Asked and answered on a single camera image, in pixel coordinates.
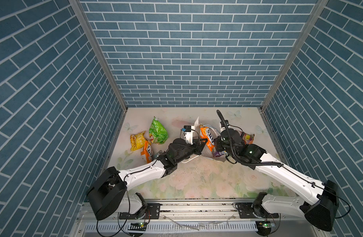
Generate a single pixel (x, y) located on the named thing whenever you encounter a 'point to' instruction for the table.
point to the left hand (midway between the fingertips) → (211, 142)
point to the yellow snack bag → (137, 141)
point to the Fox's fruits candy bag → (248, 138)
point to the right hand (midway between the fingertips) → (219, 137)
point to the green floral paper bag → (206, 151)
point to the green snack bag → (158, 133)
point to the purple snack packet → (217, 153)
